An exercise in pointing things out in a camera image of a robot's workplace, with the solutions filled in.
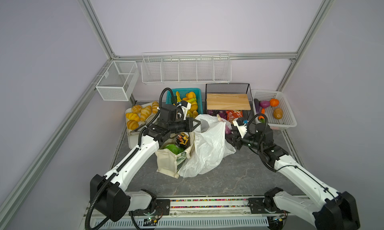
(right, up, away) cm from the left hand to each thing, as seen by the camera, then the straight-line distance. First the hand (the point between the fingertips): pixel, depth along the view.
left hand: (200, 124), depth 72 cm
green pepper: (+45, +1, +33) cm, 55 cm away
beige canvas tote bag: (-16, -20, +4) cm, 26 cm away
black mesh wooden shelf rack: (+20, +17, +29) cm, 39 cm away
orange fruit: (-7, +20, +40) cm, 45 cm away
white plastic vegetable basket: (+61, +1, +29) cm, 67 cm away
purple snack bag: (+17, +6, +33) cm, 38 cm away
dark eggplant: (+43, +14, +40) cm, 61 cm away
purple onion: (+49, +13, +40) cm, 65 cm away
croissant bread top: (-48, +10, +40) cm, 63 cm away
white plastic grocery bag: (+4, -9, -7) cm, 12 cm away
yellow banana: (-5, +15, +37) cm, 40 cm away
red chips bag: (+24, +5, +32) cm, 40 cm away
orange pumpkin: (+57, +14, +40) cm, 71 cm away
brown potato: (+57, +6, +35) cm, 67 cm away
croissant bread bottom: (-47, -2, +30) cm, 56 cm away
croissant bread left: (-49, +4, +36) cm, 61 cm away
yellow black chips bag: (-10, -8, +7) cm, 14 cm away
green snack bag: (-13, -14, +7) cm, 20 cm away
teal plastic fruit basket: (-13, +22, +44) cm, 51 cm away
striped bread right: (-35, +13, +43) cm, 57 cm away
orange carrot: (+47, +7, +38) cm, 61 cm away
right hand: (+13, -5, +4) cm, 15 cm away
